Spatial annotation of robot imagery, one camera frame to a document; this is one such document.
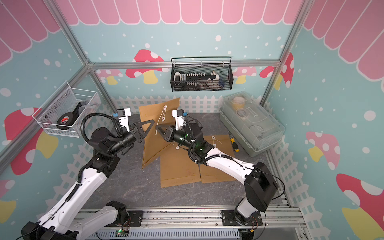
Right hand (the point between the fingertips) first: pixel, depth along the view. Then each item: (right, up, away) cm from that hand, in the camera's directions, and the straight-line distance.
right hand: (155, 128), depth 66 cm
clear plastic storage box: (+52, 0, +21) cm, 56 cm away
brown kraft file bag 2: (+26, -27, +21) cm, 43 cm away
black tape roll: (-43, +4, +4) cm, 44 cm away
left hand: (+1, +2, -3) cm, 3 cm away
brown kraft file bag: (+6, -25, +27) cm, 37 cm away
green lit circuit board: (-19, -52, +7) cm, 55 cm away
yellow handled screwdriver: (+44, -11, +36) cm, 58 cm away
